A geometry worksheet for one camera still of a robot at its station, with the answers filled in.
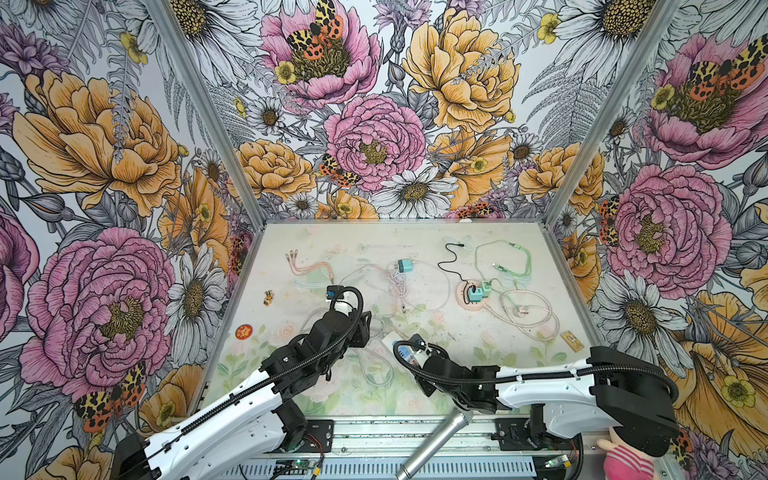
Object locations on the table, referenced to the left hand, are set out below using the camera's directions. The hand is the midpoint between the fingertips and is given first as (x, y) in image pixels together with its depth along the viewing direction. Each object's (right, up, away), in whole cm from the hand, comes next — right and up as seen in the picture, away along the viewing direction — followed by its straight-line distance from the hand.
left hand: (361, 323), depth 77 cm
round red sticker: (-37, -6, +15) cm, 40 cm away
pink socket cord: (+47, -5, +17) cm, 50 cm away
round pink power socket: (+29, +3, +21) cm, 36 cm away
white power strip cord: (-3, -12, +12) cm, 17 cm away
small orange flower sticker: (-32, +3, +22) cm, 39 cm away
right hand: (+15, -14, +5) cm, 21 cm away
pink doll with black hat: (+61, -25, -10) cm, 67 cm away
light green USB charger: (+37, +7, +17) cm, 41 cm away
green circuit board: (-13, -31, -7) cm, 34 cm away
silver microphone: (+24, -23, -3) cm, 33 cm away
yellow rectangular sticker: (+61, -8, +12) cm, 63 cm away
